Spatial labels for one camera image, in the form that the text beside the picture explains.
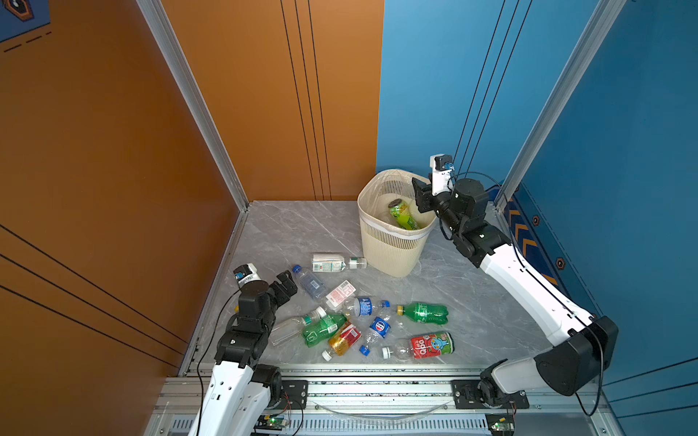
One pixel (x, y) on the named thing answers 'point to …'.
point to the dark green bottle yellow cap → (425, 312)
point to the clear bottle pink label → (336, 300)
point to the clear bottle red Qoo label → (422, 347)
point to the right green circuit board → (501, 423)
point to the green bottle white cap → (324, 328)
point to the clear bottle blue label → (366, 306)
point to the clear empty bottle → (288, 330)
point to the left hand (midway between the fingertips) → (280, 277)
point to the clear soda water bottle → (313, 284)
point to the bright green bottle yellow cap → (402, 214)
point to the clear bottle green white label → (332, 262)
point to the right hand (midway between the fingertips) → (420, 176)
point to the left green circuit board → (267, 421)
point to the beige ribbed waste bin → (394, 231)
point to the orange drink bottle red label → (339, 344)
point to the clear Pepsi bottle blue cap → (377, 329)
